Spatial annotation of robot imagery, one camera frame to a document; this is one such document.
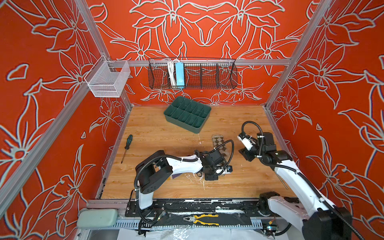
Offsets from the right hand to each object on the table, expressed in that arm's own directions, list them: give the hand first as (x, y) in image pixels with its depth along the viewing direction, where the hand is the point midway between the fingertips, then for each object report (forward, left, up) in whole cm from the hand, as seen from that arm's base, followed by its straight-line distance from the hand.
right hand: (241, 146), depth 82 cm
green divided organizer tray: (+31, +30, -6) cm, 44 cm away
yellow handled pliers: (-32, +28, -11) cm, 44 cm away
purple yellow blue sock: (-12, +38, -11) cm, 41 cm away
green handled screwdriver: (+7, +70, -10) cm, 71 cm away
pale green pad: (-32, +74, -8) cm, 81 cm away
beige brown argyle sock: (+11, +10, -10) cm, 18 cm away
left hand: (-10, +14, -11) cm, 20 cm away
